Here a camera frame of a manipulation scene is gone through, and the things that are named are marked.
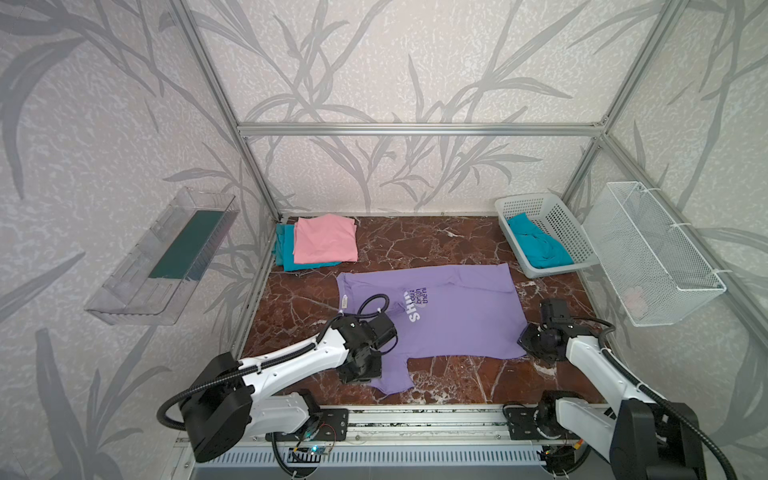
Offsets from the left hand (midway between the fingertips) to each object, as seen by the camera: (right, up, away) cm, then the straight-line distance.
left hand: (376, 370), depth 78 cm
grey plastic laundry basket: (+64, +45, +38) cm, 87 cm away
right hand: (+43, +7, +11) cm, 45 cm away
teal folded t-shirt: (-35, +32, +27) cm, 55 cm away
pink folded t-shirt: (-21, +35, +31) cm, 51 cm away
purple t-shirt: (+21, +11, +19) cm, 30 cm away
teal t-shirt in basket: (+55, +31, +26) cm, 68 cm away
